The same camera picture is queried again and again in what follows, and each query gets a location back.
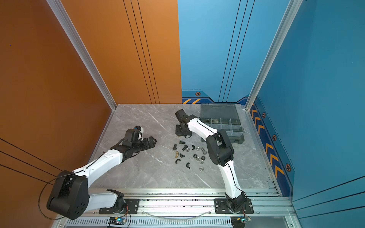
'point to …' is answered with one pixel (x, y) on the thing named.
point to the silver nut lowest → (201, 168)
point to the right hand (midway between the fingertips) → (179, 133)
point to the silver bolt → (205, 152)
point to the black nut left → (195, 156)
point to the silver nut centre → (198, 158)
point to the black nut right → (203, 157)
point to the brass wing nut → (177, 154)
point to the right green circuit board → (243, 220)
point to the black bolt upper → (182, 142)
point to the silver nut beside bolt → (187, 149)
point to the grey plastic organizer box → (224, 116)
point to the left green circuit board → (119, 221)
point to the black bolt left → (174, 148)
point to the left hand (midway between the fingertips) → (152, 140)
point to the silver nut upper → (198, 148)
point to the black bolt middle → (185, 147)
